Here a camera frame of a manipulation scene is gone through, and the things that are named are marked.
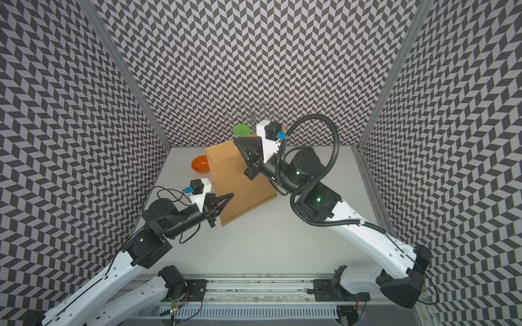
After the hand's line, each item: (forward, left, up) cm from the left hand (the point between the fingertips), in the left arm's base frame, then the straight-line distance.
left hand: (232, 197), depth 62 cm
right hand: (+4, -3, +18) cm, 19 cm away
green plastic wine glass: (+30, 0, +1) cm, 30 cm away
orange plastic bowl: (+36, +25, -27) cm, 52 cm away
